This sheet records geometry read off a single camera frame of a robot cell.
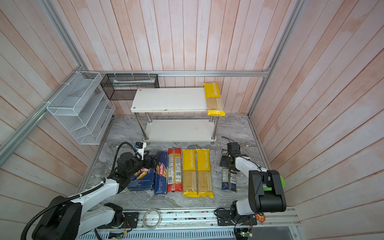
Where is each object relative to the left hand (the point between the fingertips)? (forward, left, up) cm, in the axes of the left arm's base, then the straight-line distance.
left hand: (155, 155), depth 85 cm
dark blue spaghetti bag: (-9, -41, -9) cm, 43 cm away
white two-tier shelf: (+21, -11, +23) cm, 33 cm away
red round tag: (-30, -56, -10) cm, 65 cm away
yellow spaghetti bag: (-7, -20, -9) cm, 23 cm away
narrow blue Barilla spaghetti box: (-9, -3, -8) cm, 12 cm away
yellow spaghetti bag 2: (-12, -28, -9) cm, 32 cm away
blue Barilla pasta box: (-13, +5, -4) cm, 15 cm away
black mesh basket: (+46, +26, +15) cm, 55 cm away
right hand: (+1, -45, -11) cm, 46 cm away
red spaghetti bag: (-5, -11, -9) cm, 15 cm away
